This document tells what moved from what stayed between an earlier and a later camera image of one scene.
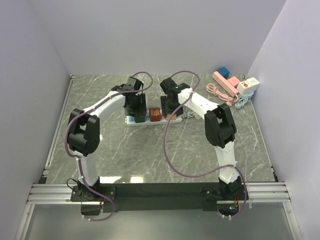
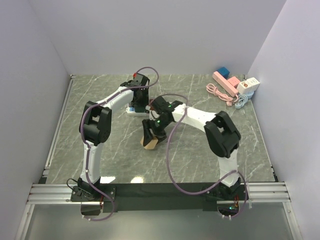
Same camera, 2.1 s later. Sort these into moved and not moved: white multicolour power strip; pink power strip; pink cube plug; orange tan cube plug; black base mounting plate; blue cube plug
Moved: orange tan cube plug; white multicolour power strip
Not moved: pink power strip; blue cube plug; pink cube plug; black base mounting plate
